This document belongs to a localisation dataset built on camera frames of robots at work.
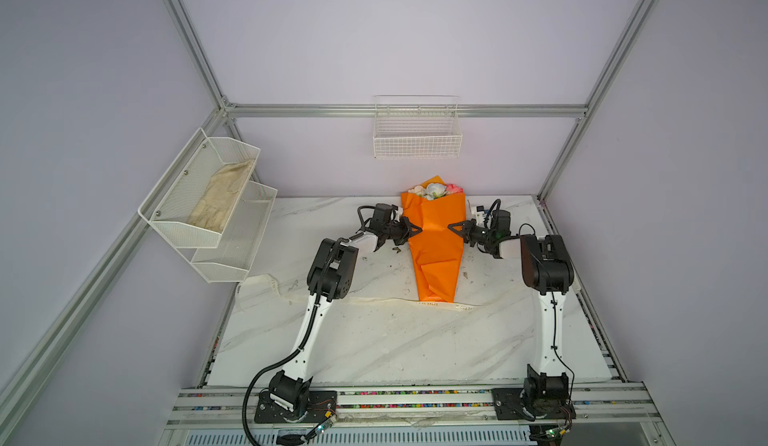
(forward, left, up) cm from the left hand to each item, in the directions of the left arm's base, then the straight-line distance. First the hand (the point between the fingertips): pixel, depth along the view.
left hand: (423, 229), depth 107 cm
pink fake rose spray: (+19, -13, +2) cm, 24 cm away
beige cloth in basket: (-10, +59, +26) cm, 65 cm away
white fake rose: (+16, -5, +4) cm, 17 cm away
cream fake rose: (+19, 0, +2) cm, 19 cm away
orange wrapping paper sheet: (-7, -4, -2) cm, 9 cm away
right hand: (0, -9, +1) cm, 9 cm away
